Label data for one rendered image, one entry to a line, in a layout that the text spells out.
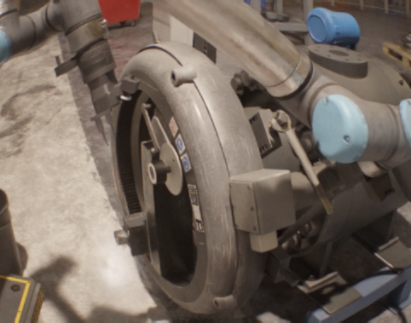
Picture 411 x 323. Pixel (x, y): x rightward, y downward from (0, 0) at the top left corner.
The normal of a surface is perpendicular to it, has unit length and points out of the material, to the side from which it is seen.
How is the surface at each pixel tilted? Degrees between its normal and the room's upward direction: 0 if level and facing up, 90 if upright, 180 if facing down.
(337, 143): 81
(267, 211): 68
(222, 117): 42
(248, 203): 90
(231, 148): 53
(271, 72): 113
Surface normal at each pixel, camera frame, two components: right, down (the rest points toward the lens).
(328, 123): -0.89, 0.04
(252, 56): -0.04, 0.75
